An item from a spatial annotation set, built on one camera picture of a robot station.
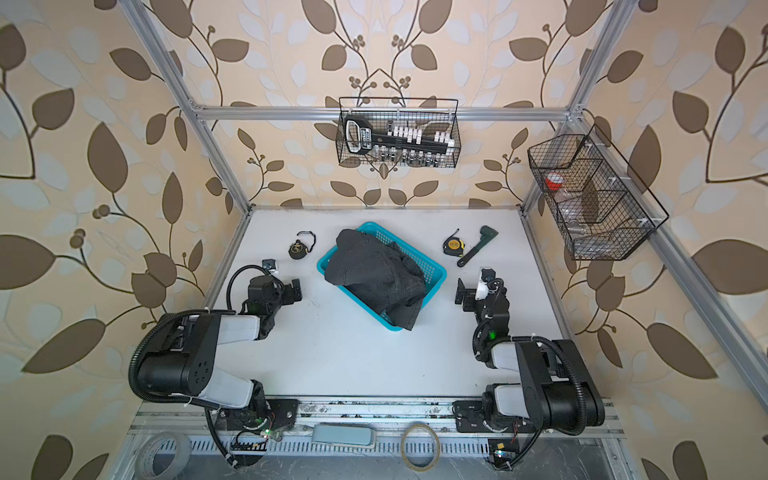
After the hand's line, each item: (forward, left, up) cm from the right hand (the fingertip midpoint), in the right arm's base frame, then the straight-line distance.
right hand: (478, 283), depth 89 cm
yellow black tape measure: (+19, +3, -5) cm, 20 cm away
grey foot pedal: (-36, +39, -7) cm, 54 cm away
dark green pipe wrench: (+26, -10, -7) cm, 29 cm away
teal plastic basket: (+6, +13, -1) cm, 15 cm away
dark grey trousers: (-1, +30, +8) cm, 30 cm away
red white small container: (+16, -19, +25) cm, 36 cm away
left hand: (+6, +61, -4) cm, 61 cm away
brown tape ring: (-41, +17, -5) cm, 44 cm away
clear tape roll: (-39, +84, -6) cm, 92 cm away
